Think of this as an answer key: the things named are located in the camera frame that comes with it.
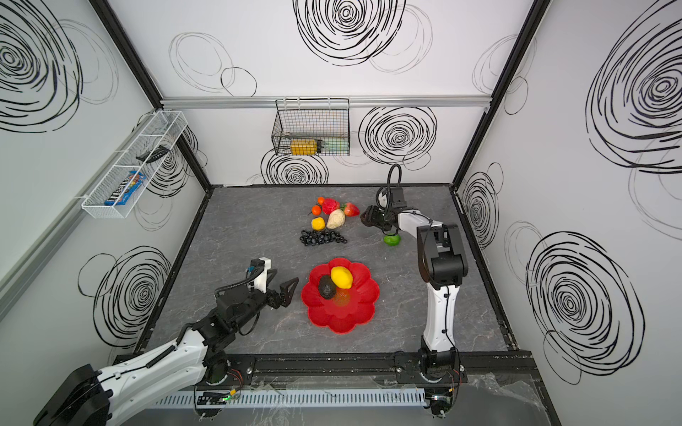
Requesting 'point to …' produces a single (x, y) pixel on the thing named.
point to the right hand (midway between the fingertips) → (370, 216)
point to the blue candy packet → (134, 185)
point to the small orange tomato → (316, 209)
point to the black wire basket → (313, 127)
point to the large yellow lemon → (342, 277)
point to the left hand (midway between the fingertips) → (286, 276)
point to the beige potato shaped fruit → (336, 219)
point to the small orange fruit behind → (321, 200)
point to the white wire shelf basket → (164, 129)
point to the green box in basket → (336, 146)
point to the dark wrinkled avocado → (327, 287)
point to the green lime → (392, 240)
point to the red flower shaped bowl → (349, 306)
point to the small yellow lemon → (318, 224)
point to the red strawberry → (352, 210)
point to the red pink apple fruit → (329, 204)
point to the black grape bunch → (321, 237)
